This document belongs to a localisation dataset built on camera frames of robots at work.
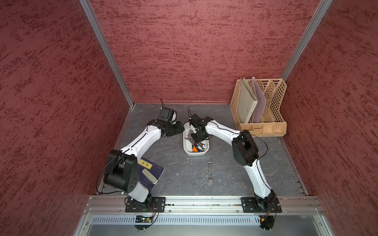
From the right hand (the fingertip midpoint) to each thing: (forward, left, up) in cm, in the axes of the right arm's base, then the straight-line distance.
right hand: (198, 141), depth 97 cm
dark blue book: (-19, +27, 0) cm, 33 cm away
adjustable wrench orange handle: (-5, +3, -1) cm, 6 cm away
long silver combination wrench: (-25, -6, -2) cm, 25 cm away
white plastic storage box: (-3, +8, -1) cm, 8 cm away
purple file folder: (+15, -41, +13) cm, 45 cm away
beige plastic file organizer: (+10, -51, +6) cm, 53 cm away
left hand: (0, +11, +13) cm, 17 cm away
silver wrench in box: (+2, +6, +2) cm, 7 cm away
